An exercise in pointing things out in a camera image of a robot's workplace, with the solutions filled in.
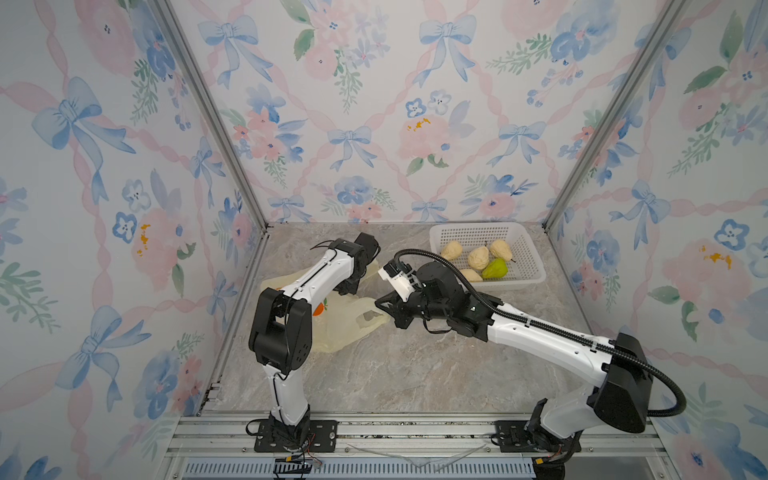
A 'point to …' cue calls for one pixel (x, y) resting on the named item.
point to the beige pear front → (472, 275)
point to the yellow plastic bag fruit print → (337, 317)
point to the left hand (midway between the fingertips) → (336, 284)
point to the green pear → (496, 268)
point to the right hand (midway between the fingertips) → (378, 302)
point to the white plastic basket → (526, 267)
